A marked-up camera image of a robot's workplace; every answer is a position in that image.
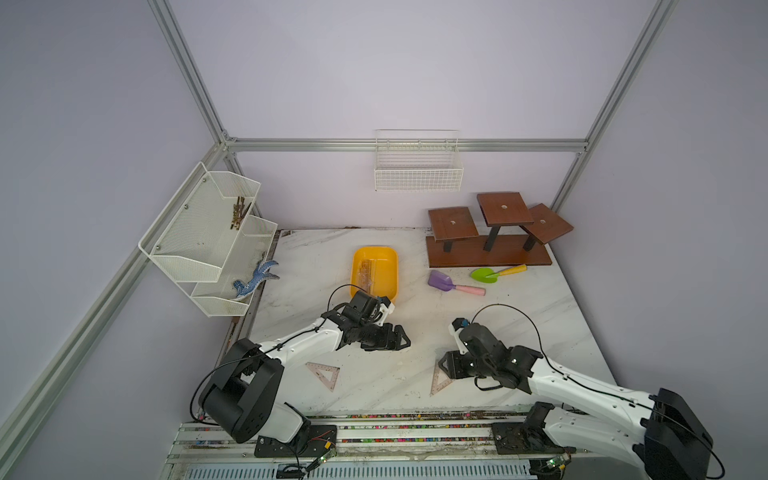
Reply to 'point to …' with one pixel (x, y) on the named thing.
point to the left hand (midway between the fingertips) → (397, 346)
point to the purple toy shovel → (443, 282)
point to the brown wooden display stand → (457, 243)
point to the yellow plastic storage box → (375, 270)
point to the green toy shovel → (487, 275)
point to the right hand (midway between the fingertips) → (445, 365)
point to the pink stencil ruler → (365, 275)
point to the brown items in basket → (239, 211)
